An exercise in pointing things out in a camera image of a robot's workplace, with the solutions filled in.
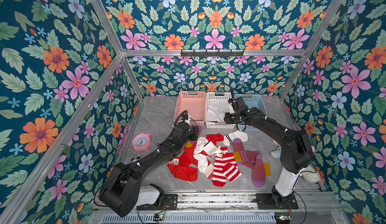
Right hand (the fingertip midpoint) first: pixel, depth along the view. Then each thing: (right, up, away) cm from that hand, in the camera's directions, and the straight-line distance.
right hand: (230, 115), depth 92 cm
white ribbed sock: (-17, -18, -2) cm, 25 cm away
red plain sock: (-26, -25, -4) cm, 36 cm away
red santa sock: (-29, -30, -10) cm, 43 cm away
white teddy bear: (+36, -29, -20) cm, 50 cm away
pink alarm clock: (-55, -17, +1) cm, 58 cm away
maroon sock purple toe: (+14, -33, -10) cm, 37 cm away
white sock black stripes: (-1, -16, +4) cm, 16 cm away
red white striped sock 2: (-1, -29, -9) cm, 31 cm away
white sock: (-9, +1, +16) cm, 18 cm away
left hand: (-20, -7, -7) cm, 22 cm away
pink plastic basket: (-24, +9, +22) cm, 34 cm away
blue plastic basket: (+21, +10, +23) cm, 33 cm away
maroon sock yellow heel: (+6, -24, -6) cm, 26 cm away
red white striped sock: (-8, -34, -12) cm, 37 cm away
